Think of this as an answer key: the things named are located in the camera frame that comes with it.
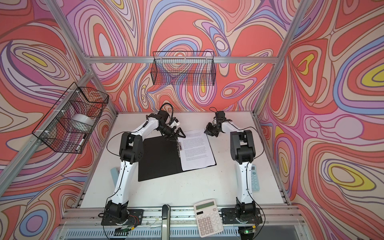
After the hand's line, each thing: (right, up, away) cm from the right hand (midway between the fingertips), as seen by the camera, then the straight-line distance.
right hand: (206, 133), depth 107 cm
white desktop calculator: (-2, -40, -35) cm, 53 cm away
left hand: (-17, -2, -8) cm, 18 cm away
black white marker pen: (-65, -4, -35) cm, 74 cm away
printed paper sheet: (-7, -12, -11) cm, 17 cm away
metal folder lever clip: (-19, -10, -9) cm, 23 cm away
